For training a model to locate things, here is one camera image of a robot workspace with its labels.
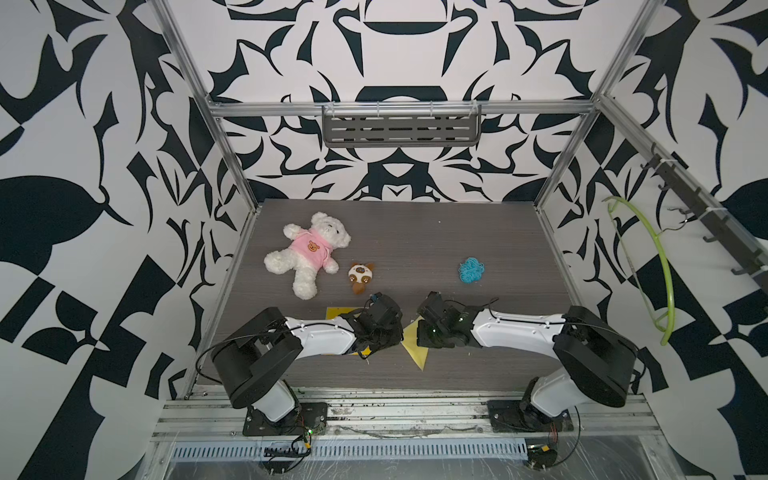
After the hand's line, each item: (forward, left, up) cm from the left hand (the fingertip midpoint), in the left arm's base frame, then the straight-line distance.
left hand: (405, 329), depth 88 cm
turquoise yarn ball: (+18, -23, +1) cm, 29 cm away
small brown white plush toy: (+18, +13, +2) cm, 22 cm away
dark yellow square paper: (+7, +22, -2) cm, 23 cm away
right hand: (-1, -3, -1) cm, 4 cm away
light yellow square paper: (-4, -1, 0) cm, 4 cm away
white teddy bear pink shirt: (+23, +29, +8) cm, 38 cm away
